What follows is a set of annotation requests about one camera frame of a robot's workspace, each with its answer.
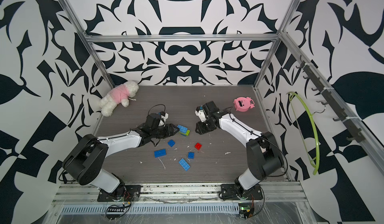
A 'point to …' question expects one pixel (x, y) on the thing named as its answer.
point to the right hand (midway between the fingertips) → (198, 127)
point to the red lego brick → (198, 146)
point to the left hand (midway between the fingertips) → (177, 127)
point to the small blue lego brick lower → (191, 155)
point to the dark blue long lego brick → (160, 153)
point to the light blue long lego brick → (184, 164)
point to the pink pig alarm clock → (243, 104)
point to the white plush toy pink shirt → (119, 94)
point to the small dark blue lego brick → (171, 143)
